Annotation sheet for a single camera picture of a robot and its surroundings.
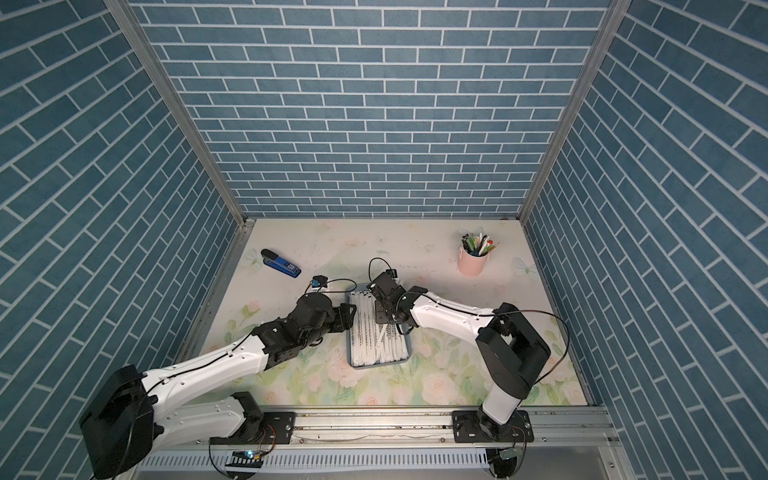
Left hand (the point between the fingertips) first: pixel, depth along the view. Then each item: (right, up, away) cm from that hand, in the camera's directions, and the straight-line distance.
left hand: (356, 311), depth 82 cm
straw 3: (+4, -8, +8) cm, 12 cm away
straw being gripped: (+2, -7, +9) cm, 11 cm away
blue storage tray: (+2, +9, -15) cm, 18 cm away
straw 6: (+13, -12, +5) cm, 18 cm away
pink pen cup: (+37, +11, +20) cm, 44 cm away
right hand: (+8, -2, +7) cm, 10 cm away
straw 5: (+11, -12, +5) cm, 17 cm away
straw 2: (+1, -7, +8) cm, 11 cm away
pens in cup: (+39, +18, +17) cm, 46 cm away
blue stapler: (-32, +14, +20) cm, 40 cm away
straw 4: (+8, -9, +6) cm, 13 cm away
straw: (-1, -11, +5) cm, 12 cm away
